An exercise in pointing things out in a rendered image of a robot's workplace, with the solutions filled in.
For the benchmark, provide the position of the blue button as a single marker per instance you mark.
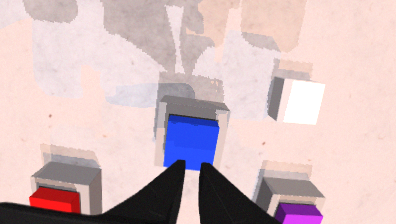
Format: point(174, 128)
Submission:
point(192, 130)

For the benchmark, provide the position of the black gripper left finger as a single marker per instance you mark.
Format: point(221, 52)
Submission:
point(156, 203)

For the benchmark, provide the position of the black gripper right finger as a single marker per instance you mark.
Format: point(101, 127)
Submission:
point(220, 202)

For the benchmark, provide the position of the red button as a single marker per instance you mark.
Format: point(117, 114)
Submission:
point(67, 187)

